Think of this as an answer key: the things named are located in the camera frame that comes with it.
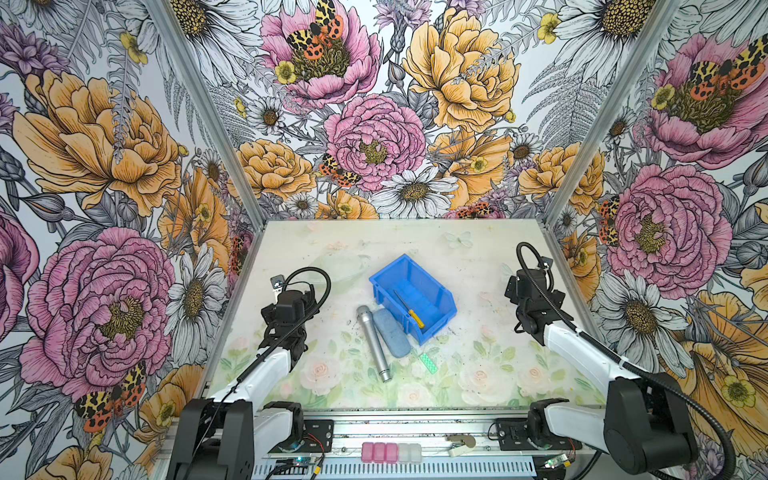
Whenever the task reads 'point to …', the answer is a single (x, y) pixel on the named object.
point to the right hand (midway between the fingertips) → (532, 293)
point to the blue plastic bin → (432, 303)
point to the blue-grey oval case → (396, 340)
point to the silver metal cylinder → (366, 314)
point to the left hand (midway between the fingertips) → (292, 306)
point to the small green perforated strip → (430, 365)
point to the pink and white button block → (391, 453)
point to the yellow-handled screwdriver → (412, 314)
